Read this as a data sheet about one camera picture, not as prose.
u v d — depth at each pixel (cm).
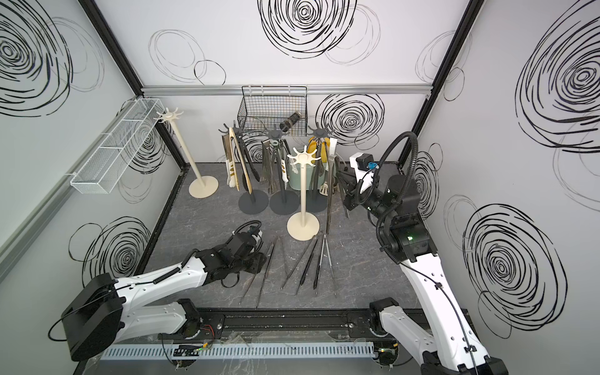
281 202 105
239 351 77
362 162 49
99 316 40
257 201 105
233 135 72
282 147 75
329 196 120
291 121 91
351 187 55
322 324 75
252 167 88
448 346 37
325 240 91
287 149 76
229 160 80
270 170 81
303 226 96
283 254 90
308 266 86
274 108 97
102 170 72
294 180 87
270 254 88
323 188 91
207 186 111
